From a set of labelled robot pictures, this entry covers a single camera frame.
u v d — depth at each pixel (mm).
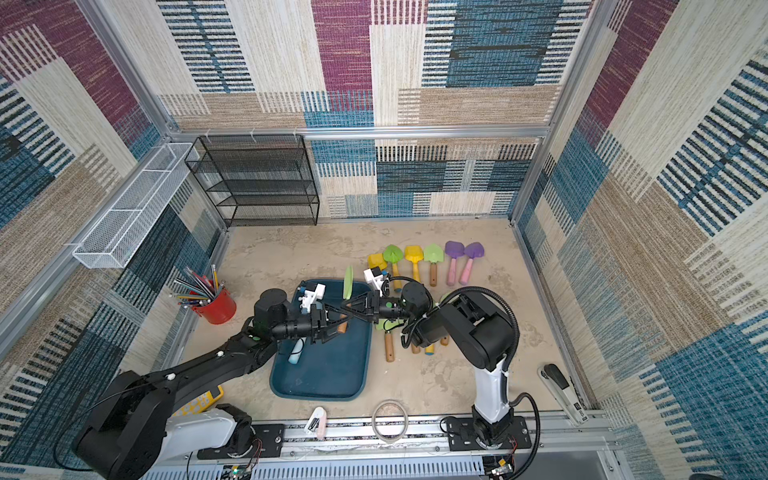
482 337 507
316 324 689
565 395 760
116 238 714
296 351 851
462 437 729
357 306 792
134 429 410
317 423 746
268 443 732
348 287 825
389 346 871
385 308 772
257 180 1095
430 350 870
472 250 1087
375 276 813
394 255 1079
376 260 1064
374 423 750
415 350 867
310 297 769
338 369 882
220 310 869
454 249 1093
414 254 1081
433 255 1101
